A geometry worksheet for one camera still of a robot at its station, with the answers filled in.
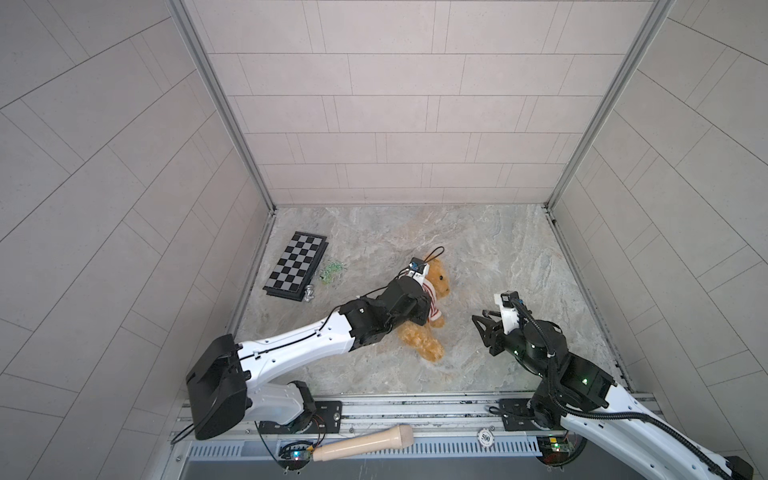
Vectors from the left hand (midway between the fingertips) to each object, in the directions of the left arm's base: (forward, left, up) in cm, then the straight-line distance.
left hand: (437, 296), depth 75 cm
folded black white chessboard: (+16, +42, -12) cm, 47 cm away
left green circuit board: (-32, +32, -13) cm, 47 cm away
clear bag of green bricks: (+17, +32, -16) cm, 39 cm away
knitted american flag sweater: (-2, +1, -5) cm, 6 cm away
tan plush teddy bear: (-12, +4, +2) cm, 12 cm away
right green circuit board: (-30, -27, -16) cm, 43 cm away
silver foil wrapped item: (+8, +37, -15) cm, 41 cm away
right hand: (-5, -9, -3) cm, 11 cm away
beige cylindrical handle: (-29, +9, -11) cm, 32 cm away
